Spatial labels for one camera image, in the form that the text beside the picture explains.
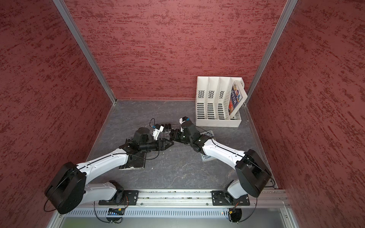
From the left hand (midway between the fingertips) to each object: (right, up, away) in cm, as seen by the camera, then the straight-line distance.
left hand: (171, 146), depth 80 cm
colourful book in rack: (+44, +30, +15) cm, 55 cm away
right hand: (-1, +5, +2) cm, 5 cm away
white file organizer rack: (+31, +31, +38) cm, 57 cm away
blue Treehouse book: (+22, -9, +7) cm, 25 cm away
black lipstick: (-3, +11, +14) cm, 18 cm away
